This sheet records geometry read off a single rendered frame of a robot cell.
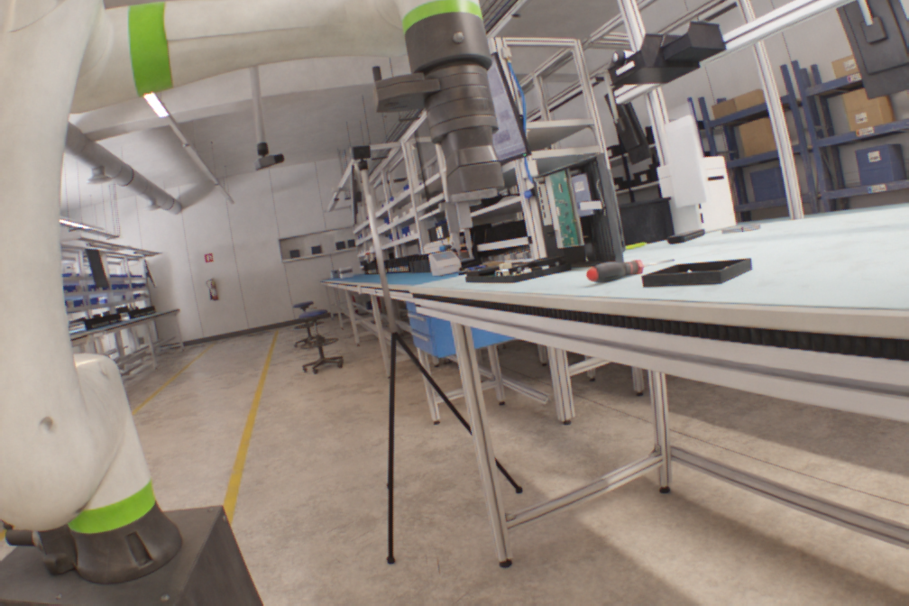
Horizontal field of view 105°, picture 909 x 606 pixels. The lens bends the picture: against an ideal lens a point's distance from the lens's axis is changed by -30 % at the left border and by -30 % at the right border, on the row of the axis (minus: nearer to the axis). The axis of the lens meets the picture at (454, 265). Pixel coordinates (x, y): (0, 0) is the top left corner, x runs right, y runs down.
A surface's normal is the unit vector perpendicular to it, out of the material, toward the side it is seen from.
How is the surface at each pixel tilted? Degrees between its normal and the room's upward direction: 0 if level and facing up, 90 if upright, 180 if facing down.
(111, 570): 59
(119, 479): 90
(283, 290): 90
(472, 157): 70
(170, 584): 0
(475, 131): 101
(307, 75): 90
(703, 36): 90
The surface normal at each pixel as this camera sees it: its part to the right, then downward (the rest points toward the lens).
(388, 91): -0.18, 0.07
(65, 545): 0.18, -0.16
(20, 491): 0.61, 0.05
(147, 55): 0.55, 0.50
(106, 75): 0.51, 0.67
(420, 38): -0.59, 0.14
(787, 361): -0.93, 0.18
